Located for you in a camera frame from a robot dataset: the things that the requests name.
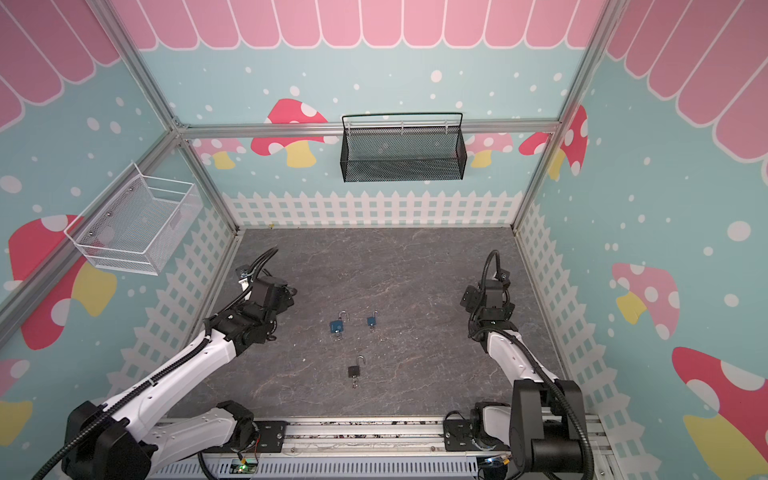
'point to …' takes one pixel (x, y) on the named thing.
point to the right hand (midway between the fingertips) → (484, 293)
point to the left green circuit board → (243, 466)
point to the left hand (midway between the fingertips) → (268, 299)
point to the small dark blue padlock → (372, 321)
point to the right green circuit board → (497, 462)
